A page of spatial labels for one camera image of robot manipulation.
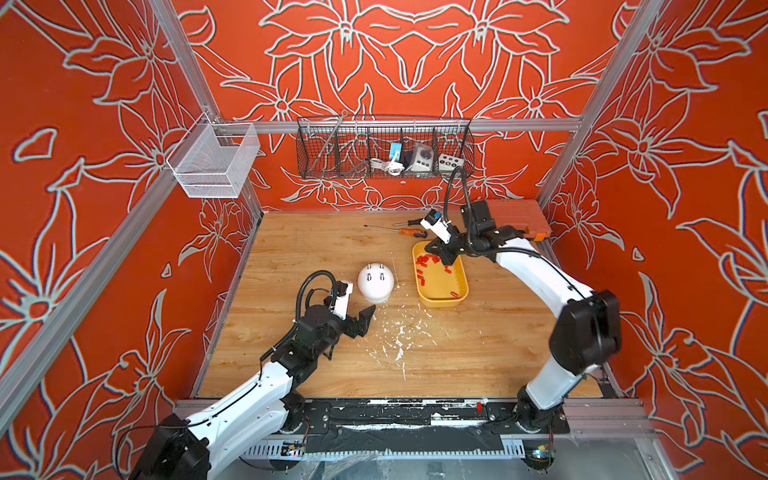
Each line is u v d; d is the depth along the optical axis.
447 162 0.95
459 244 0.73
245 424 0.48
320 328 0.60
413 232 1.10
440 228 0.70
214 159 0.93
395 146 0.84
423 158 0.91
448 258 0.75
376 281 0.88
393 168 0.85
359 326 0.72
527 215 1.11
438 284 0.98
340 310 0.69
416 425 0.73
